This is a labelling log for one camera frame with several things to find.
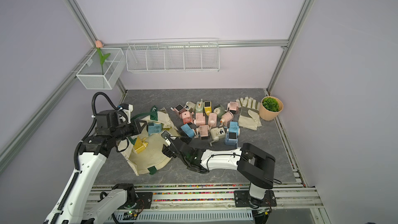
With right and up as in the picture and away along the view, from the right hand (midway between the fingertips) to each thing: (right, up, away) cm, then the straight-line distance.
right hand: (171, 137), depth 80 cm
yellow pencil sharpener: (+20, +15, +22) cm, 33 cm away
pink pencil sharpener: (+1, +15, +20) cm, 25 cm away
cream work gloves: (+48, +8, +25) cm, 54 cm away
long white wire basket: (-6, +48, +17) cm, 52 cm away
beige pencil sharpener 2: (+24, 0, +12) cm, 27 cm away
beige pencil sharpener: (+7, +16, +25) cm, 31 cm away
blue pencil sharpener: (+36, +3, +14) cm, 38 cm away
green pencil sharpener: (+14, +16, +22) cm, 31 cm away
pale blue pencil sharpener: (+33, -2, +7) cm, 33 cm away
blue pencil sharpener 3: (-13, +3, +11) cm, 17 cm away
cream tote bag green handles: (-18, -10, +9) cm, 22 cm away
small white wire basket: (-47, +34, +6) cm, 58 cm away
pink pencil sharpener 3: (+14, +7, +19) cm, 25 cm away
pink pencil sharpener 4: (+22, +8, +16) cm, 28 cm away
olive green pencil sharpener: (+27, +13, +20) cm, 36 cm away
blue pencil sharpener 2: (+8, +1, +14) cm, 16 cm away
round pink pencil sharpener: (+31, +9, +16) cm, 36 cm away
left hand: (-10, +8, -7) cm, 15 cm away
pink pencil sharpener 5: (+17, +1, +14) cm, 22 cm away
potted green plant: (+59, +15, +17) cm, 63 cm away
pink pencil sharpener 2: (+6, +9, +18) cm, 21 cm away
